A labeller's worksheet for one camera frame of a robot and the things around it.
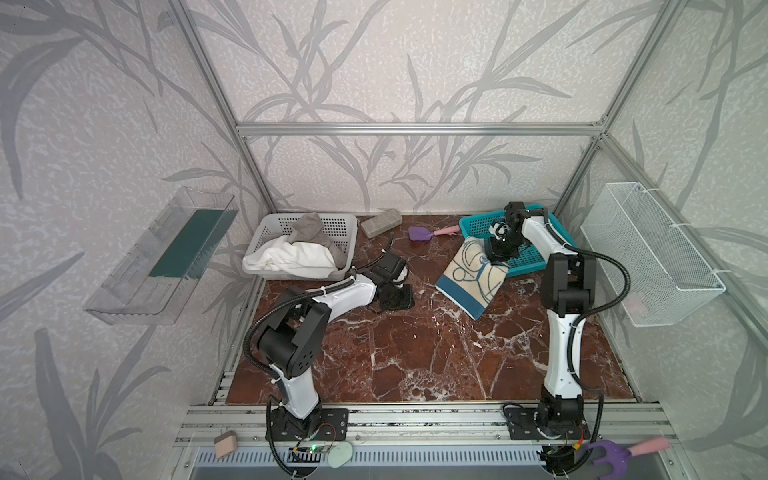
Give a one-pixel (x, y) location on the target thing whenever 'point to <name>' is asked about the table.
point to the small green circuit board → (309, 449)
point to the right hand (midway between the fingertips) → (489, 250)
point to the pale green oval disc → (339, 454)
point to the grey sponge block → (381, 223)
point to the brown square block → (225, 444)
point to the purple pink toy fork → (616, 455)
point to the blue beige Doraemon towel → (472, 278)
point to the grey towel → (309, 227)
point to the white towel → (286, 259)
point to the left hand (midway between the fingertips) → (417, 295)
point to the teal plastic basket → (477, 226)
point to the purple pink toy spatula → (422, 233)
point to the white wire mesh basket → (669, 277)
